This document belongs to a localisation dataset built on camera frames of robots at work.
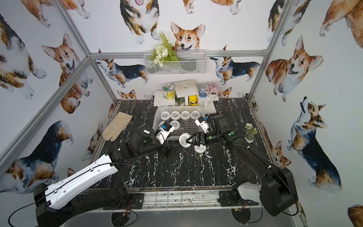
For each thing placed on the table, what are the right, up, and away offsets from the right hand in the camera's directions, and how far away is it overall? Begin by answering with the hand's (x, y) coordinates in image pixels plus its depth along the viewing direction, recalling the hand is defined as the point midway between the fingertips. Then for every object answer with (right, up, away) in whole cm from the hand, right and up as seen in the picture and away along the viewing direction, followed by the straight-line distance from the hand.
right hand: (193, 137), depth 74 cm
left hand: (-9, +1, -5) cm, 10 cm away
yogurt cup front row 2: (+2, +11, +29) cm, 31 cm away
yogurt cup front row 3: (-22, +5, +23) cm, 32 cm away
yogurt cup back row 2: (-5, +11, +28) cm, 30 cm away
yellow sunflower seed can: (-16, +27, +22) cm, 38 cm away
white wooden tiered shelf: (-5, +29, +23) cm, 37 cm away
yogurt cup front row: (-13, +11, +28) cm, 33 cm away
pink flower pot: (+13, +27, +19) cm, 36 cm away
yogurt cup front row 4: (+4, -10, +11) cm, 15 cm away
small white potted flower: (+37, 0, +16) cm, 40 cm away
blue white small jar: (+6, +28, +23) cm, 37 cm away
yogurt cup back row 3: (-6, -1, -1) cm, 6 cm away
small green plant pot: (-10, +21, +36) cm, 43 cm away
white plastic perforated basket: (-3, +3, +30) cm, 31 cm away
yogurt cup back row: (-20, +11, +28) cm, 36 cm away
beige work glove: (-55, +4, +32) cm, 64 cm away
